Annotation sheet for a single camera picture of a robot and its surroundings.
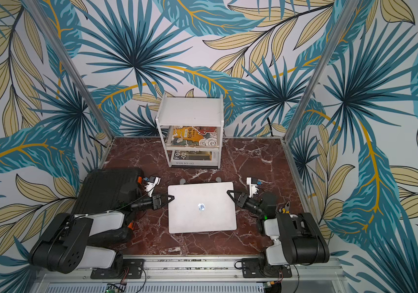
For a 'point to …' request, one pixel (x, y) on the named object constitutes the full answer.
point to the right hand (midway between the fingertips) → (219, 198)
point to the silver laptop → (201, 207)
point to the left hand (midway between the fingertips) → (172, 200)
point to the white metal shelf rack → (206, 111)
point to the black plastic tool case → (109, 190)
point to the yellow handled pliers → (286, 210)
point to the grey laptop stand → (182, 181)
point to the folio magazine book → (194, 158)
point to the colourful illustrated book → (192, 135)
